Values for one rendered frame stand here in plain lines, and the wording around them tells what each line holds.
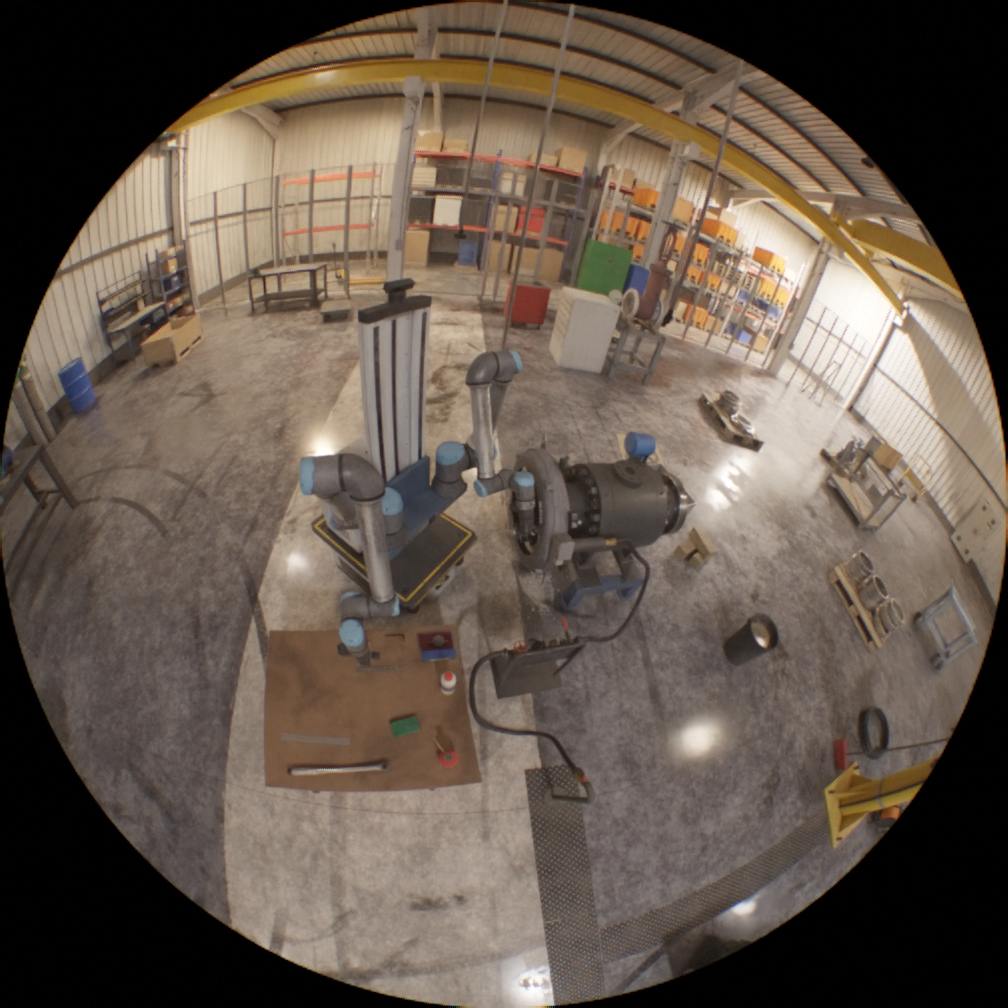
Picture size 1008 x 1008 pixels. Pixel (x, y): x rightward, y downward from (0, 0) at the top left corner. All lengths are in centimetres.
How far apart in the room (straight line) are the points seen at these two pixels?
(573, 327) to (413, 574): 436
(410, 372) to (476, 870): 253
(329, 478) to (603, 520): 151
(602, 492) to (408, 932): 277
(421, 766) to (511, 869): 90
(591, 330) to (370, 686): 521
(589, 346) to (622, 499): 389
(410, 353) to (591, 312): 420
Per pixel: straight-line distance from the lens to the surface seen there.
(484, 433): 158
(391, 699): 174
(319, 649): 188
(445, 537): 233
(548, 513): 184
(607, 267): 891
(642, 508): 222
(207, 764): 260
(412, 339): 157
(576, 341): 564
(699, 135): 1017
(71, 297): 917
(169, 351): 760
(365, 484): 107
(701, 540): 334
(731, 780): 289
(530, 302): 703
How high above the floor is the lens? 216
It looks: 46 degrees down
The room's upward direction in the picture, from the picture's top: 13 degrees clockwise
